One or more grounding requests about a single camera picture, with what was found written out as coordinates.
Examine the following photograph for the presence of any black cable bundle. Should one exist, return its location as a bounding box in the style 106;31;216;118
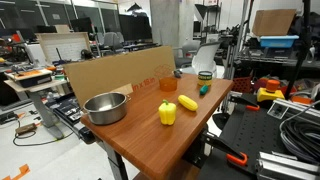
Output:
279;118;320;164

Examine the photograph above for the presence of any grey office chair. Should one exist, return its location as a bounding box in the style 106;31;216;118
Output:
101;31;125;54

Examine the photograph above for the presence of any yellow labelled tin can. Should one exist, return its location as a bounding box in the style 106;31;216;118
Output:
197;70;214;87

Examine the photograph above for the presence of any black floor cable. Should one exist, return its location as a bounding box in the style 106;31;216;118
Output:
12;113;76;148

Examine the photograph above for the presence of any large black monitor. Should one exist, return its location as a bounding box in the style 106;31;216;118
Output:
118;13;153;43

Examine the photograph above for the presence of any brown cardboard box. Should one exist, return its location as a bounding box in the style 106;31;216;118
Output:
251;8;297;37

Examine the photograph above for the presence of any small teal toy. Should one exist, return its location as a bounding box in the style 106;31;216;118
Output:
199;84;210;96

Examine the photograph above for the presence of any large brown cardboard sheet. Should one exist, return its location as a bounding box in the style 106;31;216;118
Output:
63;45;177;107

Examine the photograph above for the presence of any small black monitor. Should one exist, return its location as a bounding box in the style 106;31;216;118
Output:
69;17;94;34

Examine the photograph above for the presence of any black perforated board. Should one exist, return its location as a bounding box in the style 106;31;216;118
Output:
196;93;294;180

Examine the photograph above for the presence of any aluminium extrusion bar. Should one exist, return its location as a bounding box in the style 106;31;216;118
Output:
273;98;320;120
255;151;320;180

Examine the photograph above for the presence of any black and orange case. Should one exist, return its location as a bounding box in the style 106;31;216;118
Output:
4;68;54;89

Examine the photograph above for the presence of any grey table leg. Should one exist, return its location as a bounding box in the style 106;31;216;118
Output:
99;141;129;180

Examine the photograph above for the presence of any orange translucent bowl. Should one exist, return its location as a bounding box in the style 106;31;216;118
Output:
158;76;178;93

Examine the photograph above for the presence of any stainless steel pot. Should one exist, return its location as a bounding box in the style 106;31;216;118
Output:
80;92;132;126

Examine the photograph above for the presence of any grey side desk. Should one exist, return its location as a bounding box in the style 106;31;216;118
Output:
3;78;69;140

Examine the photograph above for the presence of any yellow emergency stop button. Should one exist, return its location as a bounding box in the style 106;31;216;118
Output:
256;79;286;103

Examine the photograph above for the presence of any red plastic crate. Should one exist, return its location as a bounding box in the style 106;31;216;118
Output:
231;76;253;94

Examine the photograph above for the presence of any yellow toy bell pepper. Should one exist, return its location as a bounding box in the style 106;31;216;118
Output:
158;99;177;126

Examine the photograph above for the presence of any black clamp orange handle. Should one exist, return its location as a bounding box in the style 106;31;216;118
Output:
228;94;261;112
201;131;249;167

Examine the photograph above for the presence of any blue plastic bin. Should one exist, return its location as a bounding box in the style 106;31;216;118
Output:
259;34;300;49

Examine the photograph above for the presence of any black stand pole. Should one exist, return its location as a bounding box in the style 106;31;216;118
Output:
284;0;312;100

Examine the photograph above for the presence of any orange floor tape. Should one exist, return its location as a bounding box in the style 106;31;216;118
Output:
1;163;31;180

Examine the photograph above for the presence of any yellow toy corn cob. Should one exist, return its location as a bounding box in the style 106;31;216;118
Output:
177;94;199;112

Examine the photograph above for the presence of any white pegboard panel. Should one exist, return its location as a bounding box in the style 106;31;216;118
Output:
34;31;92;65

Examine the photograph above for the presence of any black keyboard device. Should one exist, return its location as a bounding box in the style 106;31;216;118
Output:
44;94;84;127

